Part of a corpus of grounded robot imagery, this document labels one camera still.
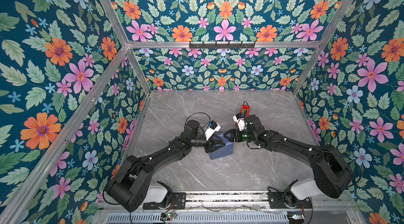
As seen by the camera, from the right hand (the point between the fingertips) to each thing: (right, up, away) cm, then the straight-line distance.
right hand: (228, 134), depth 85 cm
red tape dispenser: (+13, +13, +16) cm, 24 cm away
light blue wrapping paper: (-2, -7, -8) cm, 10 cm away
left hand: (-3, -1, -9) cm, 9 cm away
